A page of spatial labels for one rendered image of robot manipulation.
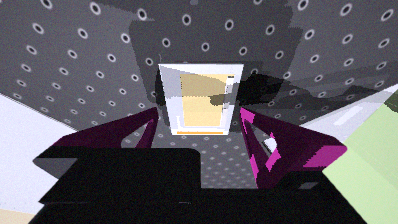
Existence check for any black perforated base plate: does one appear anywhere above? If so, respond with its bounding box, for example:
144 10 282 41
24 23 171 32
0 0 398 189

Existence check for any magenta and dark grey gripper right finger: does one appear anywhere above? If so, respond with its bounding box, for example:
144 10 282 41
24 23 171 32
239 107 347 189

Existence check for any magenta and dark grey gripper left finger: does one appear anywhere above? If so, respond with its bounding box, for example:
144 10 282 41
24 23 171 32
51 107 159 148

